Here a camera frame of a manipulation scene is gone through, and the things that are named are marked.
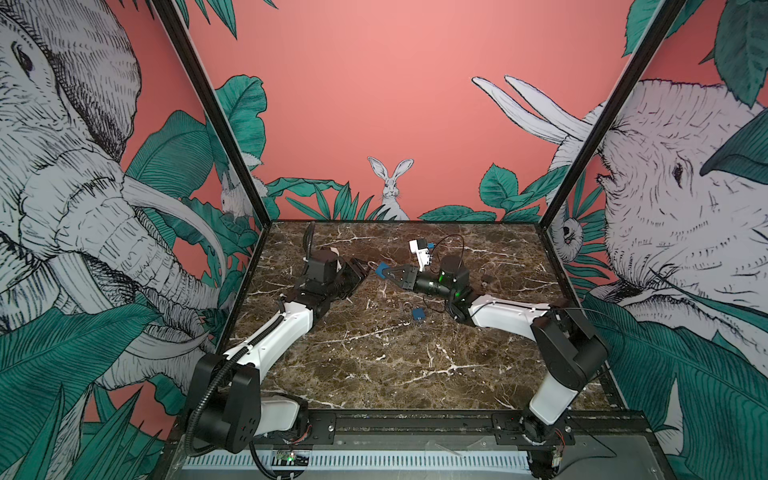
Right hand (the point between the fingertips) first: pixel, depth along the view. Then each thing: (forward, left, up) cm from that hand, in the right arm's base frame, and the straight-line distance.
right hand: (380, 274), depth 76 cm
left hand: (+6, +3, -4) cm, 8 cm away
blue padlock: (+1, -11, -24) cm, 26 cm away
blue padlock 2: (+4, +1, -3) cm, 5 cm away
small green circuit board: (-37, +22, -22) cm, 49 cm away
